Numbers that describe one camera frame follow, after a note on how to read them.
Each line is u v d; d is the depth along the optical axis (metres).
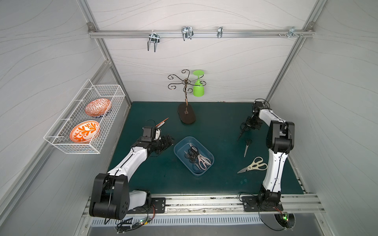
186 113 1.13
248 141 0.98
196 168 0.86
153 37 0.78
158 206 0.73
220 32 0.79
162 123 1.07
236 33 1.89
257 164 0.87
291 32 0.76
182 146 0.94
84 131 0.63
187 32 0.76
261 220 0.71
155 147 0.73
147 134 0.68
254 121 0.89
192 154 0.90
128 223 0.70
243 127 1.04
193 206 0.75
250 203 0.73
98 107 0.73
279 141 0.60
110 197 0.40
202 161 0.88
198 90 1.00
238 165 0.86
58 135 0.56
